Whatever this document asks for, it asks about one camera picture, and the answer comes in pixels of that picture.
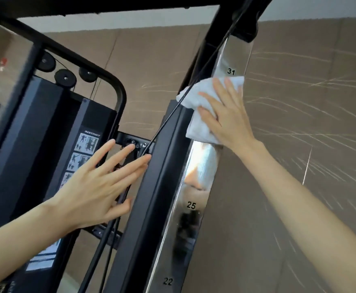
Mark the black pulley wheel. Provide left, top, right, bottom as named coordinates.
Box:
left=38, top=55, right=57, bottom=72
left=79, top=67, right=99, bottom=83
left=55, top=69, right=76, bottom=87

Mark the person's right hand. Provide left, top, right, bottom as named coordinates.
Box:
left=197, top=77, right=259, bottom=153

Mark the black straight attachment bar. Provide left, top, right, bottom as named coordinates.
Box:
left=79, top=218, right=120, bottom=293

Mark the white cleaning cloth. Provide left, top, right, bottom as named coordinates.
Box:
left=176, top=76, right=245, bottom=145

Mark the black weight stack cover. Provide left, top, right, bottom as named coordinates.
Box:
left=0, top=76, right=117, bottom=293

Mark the person's left hand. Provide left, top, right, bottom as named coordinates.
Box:
left=45, top=138, right=152, bottom=232

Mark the black pulley bracket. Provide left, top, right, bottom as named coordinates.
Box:
left=223, top=9, right=259, bottom=43

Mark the person's right forearm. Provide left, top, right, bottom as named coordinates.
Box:
left=232, top=140, right=356, bottom=293

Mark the strip of exercise pictogram stickers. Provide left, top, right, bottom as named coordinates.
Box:
left=25, top=132, right=101, bottom=272

